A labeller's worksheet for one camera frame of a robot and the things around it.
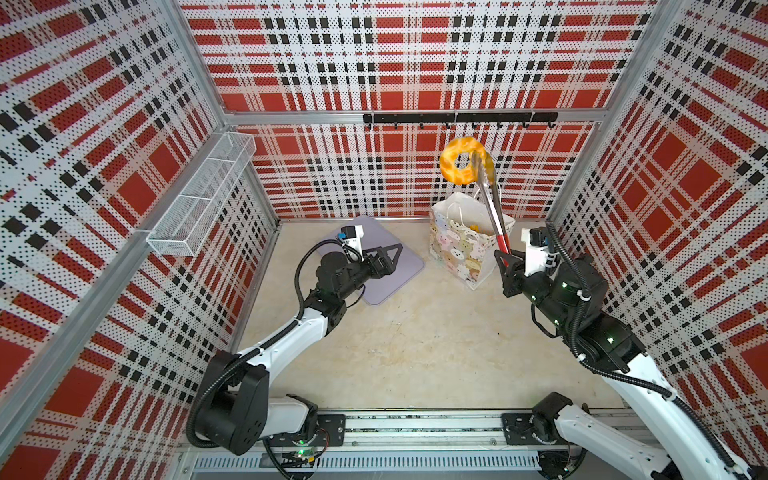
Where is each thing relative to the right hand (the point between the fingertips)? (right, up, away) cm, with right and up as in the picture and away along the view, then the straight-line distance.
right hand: (502, 254), depth 64 cm
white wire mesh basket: (-91, +8, +28) cm, 95 cm away
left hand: (-24, 0, +14) cm, 28 cm away
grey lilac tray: (-31, +8, +56) cm, 65 cm away
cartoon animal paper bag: (-4, +4, +25) cm, 25 cm away
